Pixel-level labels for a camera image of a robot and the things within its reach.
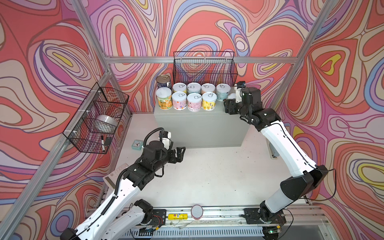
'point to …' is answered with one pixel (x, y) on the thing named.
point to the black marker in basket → (103, 143)
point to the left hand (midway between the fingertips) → (180, 147)
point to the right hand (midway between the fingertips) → (232, 105)
